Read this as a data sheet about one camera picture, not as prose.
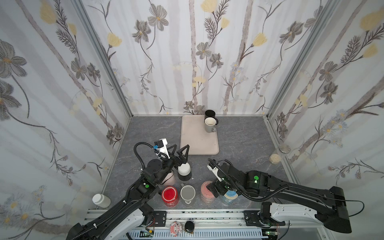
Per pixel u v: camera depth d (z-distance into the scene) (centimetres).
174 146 75
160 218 73
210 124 103
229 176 51
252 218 74
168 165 64
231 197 71
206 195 72
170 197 73
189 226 63
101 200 73
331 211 40
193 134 111
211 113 111
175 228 69
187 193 72
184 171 81
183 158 64
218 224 73
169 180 66
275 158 93
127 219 57
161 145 62
